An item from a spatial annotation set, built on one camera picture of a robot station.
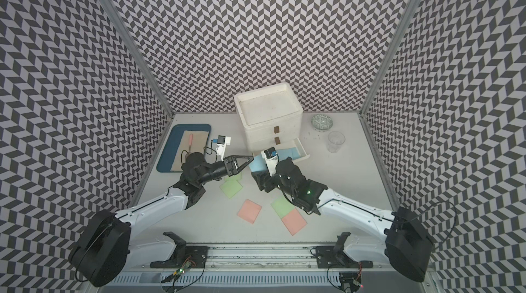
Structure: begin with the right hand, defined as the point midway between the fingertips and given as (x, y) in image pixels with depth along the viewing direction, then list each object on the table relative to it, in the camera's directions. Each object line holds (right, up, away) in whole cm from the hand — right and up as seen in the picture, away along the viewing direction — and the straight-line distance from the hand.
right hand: (260, 173), depth 77 cm
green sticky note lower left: (-14, -9, +13) cm, 21 cm away
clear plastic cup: (+36, +11, +25) cm, 45 cm away
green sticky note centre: (+9, -16, +9) cm, 21 cm away
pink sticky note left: (-5, -18, +8) cm, 20 cm away
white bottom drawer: (+16, +10, +23) cm, 30 cm away
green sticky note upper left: (-7, +1, -10) cm, 13 cm away
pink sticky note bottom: (+13, -20, +4) cm, 25 cm away
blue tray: (-46, +4, +23) cm, 52 cm away
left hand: (-3, +5, -4) cm, 7 cm away
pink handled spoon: (-38, +10, +28) cm, 49 cm away
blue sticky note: (-1, +4, -1) cm, 4 cm away
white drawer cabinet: (+4, +23, +8) cm, 24 cm away
